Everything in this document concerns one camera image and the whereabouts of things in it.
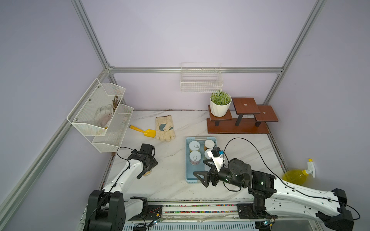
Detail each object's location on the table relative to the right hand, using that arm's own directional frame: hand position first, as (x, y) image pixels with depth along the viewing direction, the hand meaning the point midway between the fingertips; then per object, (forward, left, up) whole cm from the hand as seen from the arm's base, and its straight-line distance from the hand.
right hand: (200, 168), depth 65 cm
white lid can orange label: (+23, -8, -16) cm, 29 cm away
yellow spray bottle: (0, -55, -15) cm, 57 cm away
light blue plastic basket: (+10, +5, -23) cm, 25 cm away
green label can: (+1, -2, +11) cm, 11 cm away
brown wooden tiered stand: (+40, -35, -11) cm, 54 cm away
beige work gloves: (+40, +23, -21) cm, 50 cm away
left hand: (+9, +30, -19) cm, 37 cm away
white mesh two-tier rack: (+27, +53, +8) cm, 60 cm away
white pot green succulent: (+39, -15, +5) cm, 42 cm away
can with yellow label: (+23, +2, -17) cm, 28 cm away
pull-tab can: (+6, +31, -21) cm, 38 cm away
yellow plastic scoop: (+39, +36, -23) cm, 57 cm away
